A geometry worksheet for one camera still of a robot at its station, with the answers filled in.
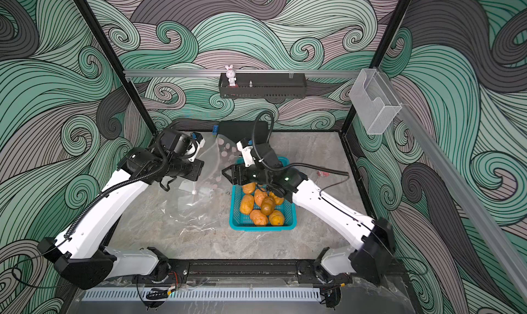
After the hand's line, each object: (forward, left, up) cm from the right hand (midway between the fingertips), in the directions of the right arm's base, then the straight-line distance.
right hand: (229, 171), depth 70 cm
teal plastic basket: (-8, -2, -27) cm, 28 cm away
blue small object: (+45, +16, -24) cm, 54 cm away
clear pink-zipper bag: (+14, +2, -9) cm, 17 cm away
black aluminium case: (+45, +1, -24) cm, 51 cm away
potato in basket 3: (-1, -18, -23) cm, 29 cm away
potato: (-4, -14, -20) cm, 24 cm away
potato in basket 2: (+6, -6, -23) cm, 24 cm away
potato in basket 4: (-9, -17, -21) cm, 28 cm away
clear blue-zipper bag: (-2, +17, -26) cm, 31 cm away
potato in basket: (+1, -10, -23) cm, 25 cm away
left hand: (+2, +10, +1) cm, 11 cm away
